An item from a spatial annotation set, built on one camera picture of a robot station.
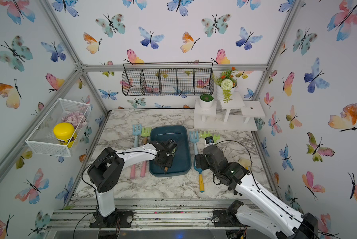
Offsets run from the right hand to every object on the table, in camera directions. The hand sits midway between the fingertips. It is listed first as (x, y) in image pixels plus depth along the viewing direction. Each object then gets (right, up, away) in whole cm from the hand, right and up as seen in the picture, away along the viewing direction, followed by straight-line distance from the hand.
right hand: (206, 153), depth 76 cm
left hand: (-20, -9, +16) cm, 27 cm away
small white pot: (+3, +30, +19) cm, 36 cm away
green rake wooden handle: (+4, +8, +31) cm, 32 cm away
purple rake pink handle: (-35, -13, +13) cm, 40 cm away
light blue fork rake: (-46, +10, +34) cm, 58 cm away
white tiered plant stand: (+27, +22, +42) cm, 55 cm away
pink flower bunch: (-60, +17, -6) cm, 63 cm away
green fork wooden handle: (-22, -12, +13) cm, 28 cm away
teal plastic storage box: (-13, -10, +19) cm, 25 cm away
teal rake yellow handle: (-2, -19, +8) cm, 21 cm away
